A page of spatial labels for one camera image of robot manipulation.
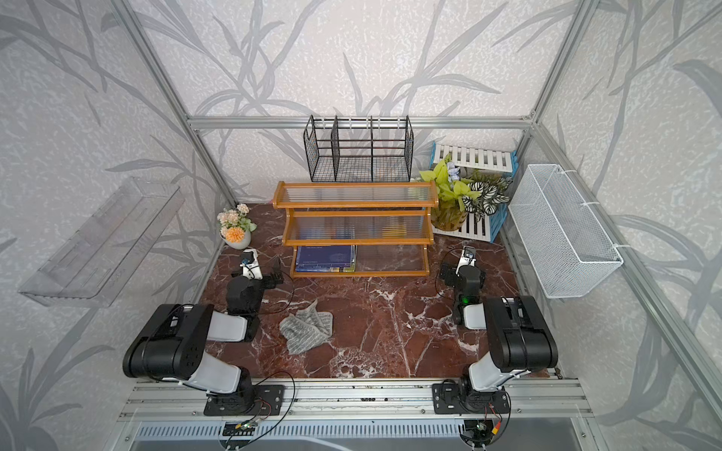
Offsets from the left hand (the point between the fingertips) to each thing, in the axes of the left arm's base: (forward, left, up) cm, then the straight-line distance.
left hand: (265, 258), depth 90 cm
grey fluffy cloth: (-21, -16, -6) cm, 27 cm away
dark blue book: (+6, -18, -7) cm, 20 cm away
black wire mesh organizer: (+40, -29, +14) cm, 52 cm away
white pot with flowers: (+13, +14, -1) cm, 19 cm away
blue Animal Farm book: (0, -19, -7) cm, 20 cm away
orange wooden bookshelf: (+18, -29, -7) cm, 35 cm away
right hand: (+2, -65, -3) cm, 65 cm away
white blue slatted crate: (+32, -74, +17) cm, 82 cm away
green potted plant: (+17, -67, +15) cm, 71 cm away
